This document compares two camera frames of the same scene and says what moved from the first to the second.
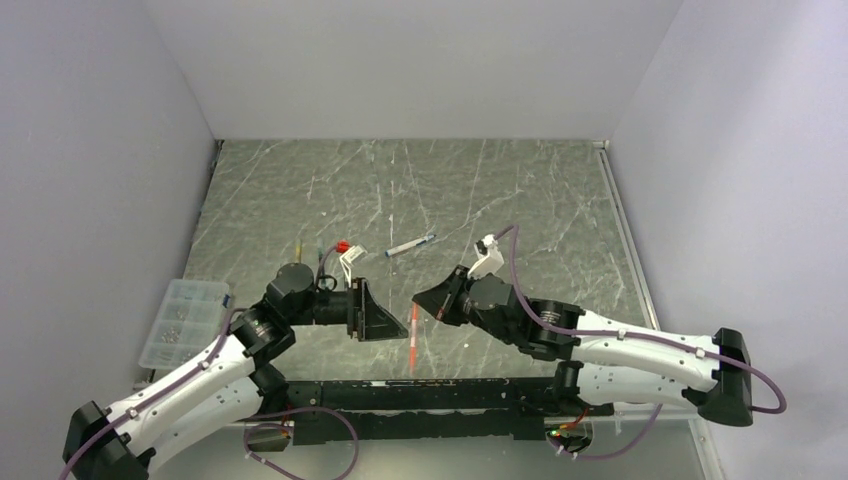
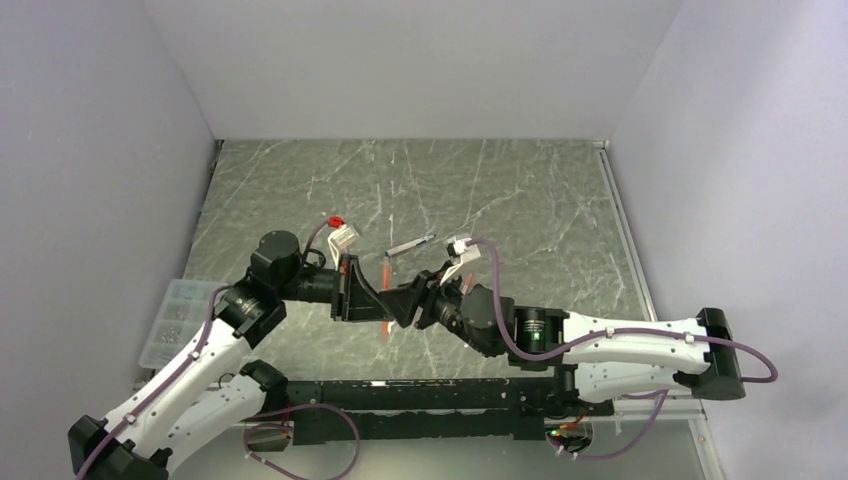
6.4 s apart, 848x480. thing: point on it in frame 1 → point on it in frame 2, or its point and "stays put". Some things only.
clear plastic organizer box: [192, 318] stays put
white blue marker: [404, 247] stays put
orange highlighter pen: [413, 339] → [386, 287]
